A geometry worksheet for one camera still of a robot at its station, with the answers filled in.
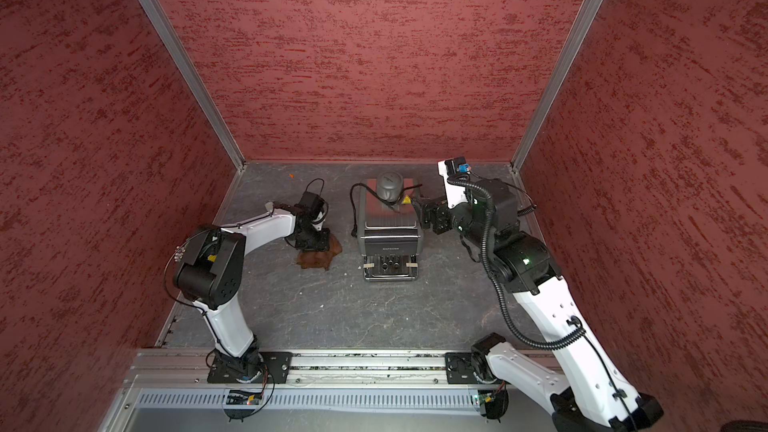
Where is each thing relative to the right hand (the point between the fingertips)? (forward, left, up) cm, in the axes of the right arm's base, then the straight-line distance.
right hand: (426, 201), depth 64 cm
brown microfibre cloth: (+4, +34, -34) cm, 48 cm away
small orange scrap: (+41, +48, -35) cm, 72 cm away
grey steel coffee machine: (+1, +9, -13) cm, 15 cm away
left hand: (+6, +31, -34) cm, 46 cm away
